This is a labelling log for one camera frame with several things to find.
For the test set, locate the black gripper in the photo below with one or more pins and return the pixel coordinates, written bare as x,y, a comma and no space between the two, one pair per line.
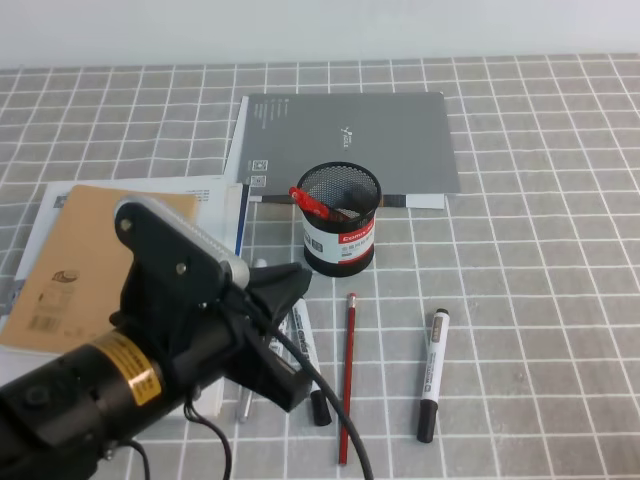
231,348

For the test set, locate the black cap whiteboard marker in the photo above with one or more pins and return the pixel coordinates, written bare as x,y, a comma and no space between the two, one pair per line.
436,351

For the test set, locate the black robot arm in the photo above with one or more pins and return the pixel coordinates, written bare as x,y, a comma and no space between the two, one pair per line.
61,419

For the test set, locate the black mesh pen holder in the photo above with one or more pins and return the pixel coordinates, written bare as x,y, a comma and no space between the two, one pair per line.
339,233

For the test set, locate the red pen in holder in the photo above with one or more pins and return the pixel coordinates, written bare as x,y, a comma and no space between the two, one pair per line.
312,202

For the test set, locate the grey transparent gel pen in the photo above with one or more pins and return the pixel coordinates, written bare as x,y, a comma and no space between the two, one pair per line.
243,407

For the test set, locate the white paper booklet stack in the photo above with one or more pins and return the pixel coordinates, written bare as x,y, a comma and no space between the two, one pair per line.
213,204

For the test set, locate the black tip whiteboard marker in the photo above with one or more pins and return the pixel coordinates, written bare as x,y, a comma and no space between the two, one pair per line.
304,335

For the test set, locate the red pencil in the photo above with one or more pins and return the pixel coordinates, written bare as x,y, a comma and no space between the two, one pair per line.
347,375

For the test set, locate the grey folder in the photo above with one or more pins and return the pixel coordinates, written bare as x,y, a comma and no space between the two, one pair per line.
350,145

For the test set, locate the brown kraft notebook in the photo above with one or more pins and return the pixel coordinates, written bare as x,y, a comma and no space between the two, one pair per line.
76,281

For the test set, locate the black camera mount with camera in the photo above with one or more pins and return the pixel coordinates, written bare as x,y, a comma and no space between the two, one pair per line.
177,269

